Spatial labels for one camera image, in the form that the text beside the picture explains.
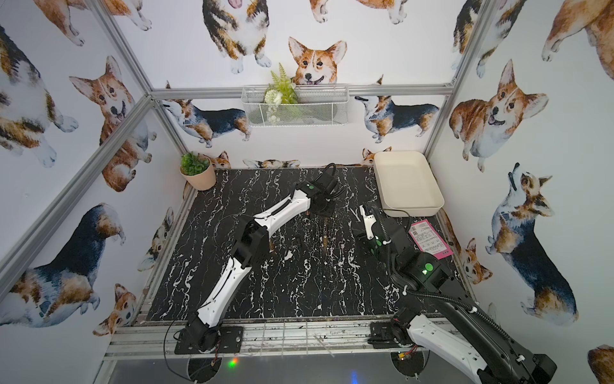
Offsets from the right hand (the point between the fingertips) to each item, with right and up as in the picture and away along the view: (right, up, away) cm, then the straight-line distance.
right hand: (359, 227), depth 70 cm
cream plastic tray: (+28, +13, +39) cm, 50 cm away
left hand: (-6, +3, +29) cm, 30 cm away
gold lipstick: (-9, -2, +32) cm, 33 cm away
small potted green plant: (-65, +20, +33) cm, 75 cm away
